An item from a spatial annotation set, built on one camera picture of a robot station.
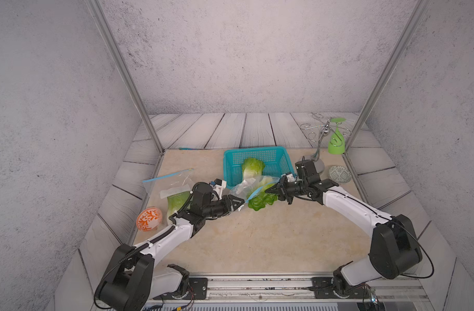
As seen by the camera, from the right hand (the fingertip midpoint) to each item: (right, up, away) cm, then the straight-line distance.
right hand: (266, 191), depth 78 cm
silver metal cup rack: (+28, +30, +14) cm, 43 cm away
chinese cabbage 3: (-40, -6, +10) cm, 42 cm away
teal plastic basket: (+10, +13, +34) cm, 38 cm away
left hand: (-9, -5, 0) cm, 10 cm away
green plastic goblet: (+32, +19, +7) cm, 38 cm away
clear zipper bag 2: (-45, -2, +24) cm, 51 cm away
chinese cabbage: (-5, +9, +23) cm, 25 cm away
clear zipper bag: (-8, +1, +1) cm, 8 cm away
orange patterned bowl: (-53, -15, +13) cm, 56 cm away
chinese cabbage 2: (-2, -3, -1) cm, 3 cm away
